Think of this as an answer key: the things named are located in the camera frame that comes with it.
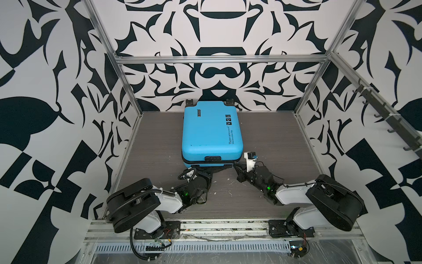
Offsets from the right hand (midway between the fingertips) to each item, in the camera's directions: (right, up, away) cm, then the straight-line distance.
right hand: (236, 163), depth 85 cm
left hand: (-10, -1, -2) cm, 11 cm away
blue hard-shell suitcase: (-12, +15, -2) cm, 19 cm away
